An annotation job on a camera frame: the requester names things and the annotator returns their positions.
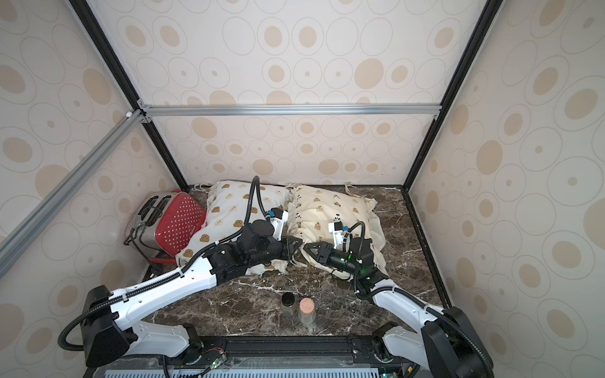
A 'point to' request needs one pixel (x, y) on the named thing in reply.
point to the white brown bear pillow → (230, 205)
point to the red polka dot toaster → (167, 224)
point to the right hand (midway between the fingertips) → (313, 247)
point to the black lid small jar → (288, 298)
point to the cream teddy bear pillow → (311, 209)
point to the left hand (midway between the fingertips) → (311, 244)
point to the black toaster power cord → (133, 236)
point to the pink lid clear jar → (306, 312)
